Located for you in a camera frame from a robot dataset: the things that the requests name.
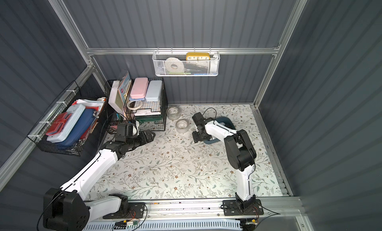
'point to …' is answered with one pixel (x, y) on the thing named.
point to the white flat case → (76, 111)
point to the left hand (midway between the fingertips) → (149, 136)
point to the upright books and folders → (119, 93)
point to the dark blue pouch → (79, 128)
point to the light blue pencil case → (153, 90)
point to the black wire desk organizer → (151, 115)
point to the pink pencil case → (139, 88)
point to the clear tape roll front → (182, 126)
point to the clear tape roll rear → (173, 113)
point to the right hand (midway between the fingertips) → (203, 140)
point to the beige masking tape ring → (134, 108)
